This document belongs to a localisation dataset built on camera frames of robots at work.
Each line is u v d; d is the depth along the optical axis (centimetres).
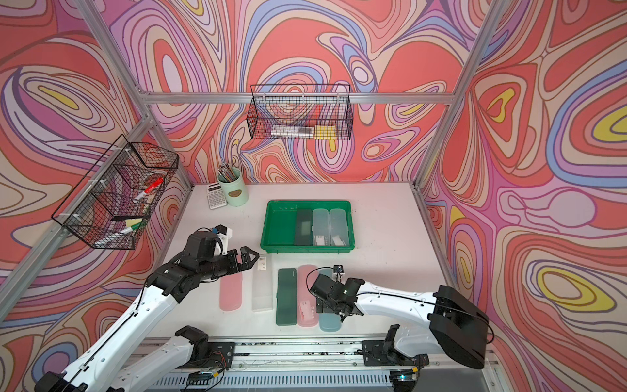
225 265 66
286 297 84
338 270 76
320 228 102
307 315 80
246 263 66
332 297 62
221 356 72
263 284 88
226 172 102
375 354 72
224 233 70
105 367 40
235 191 104
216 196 115
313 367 72
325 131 91
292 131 82
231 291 86
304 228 103
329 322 80
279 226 103
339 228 104
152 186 76
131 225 72
